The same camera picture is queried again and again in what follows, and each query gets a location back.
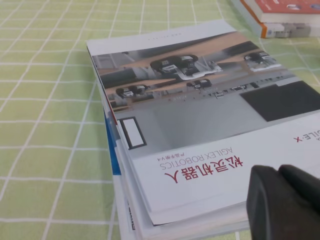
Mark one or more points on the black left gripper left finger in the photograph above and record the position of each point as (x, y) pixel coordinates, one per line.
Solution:
(262, 210)

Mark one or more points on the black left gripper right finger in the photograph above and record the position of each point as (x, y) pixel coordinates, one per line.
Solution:
(298, 197)

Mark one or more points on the white robotics manual booklet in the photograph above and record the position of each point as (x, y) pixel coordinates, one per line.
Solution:
(195, 108)

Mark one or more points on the stack of booklets underneath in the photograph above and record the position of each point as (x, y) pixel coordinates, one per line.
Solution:
(134, 222)

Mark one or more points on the red paperback book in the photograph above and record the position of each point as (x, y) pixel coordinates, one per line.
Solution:
(285, 11)

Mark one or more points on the green checked tablecloth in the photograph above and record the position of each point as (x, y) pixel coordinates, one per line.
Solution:
(56, 180)

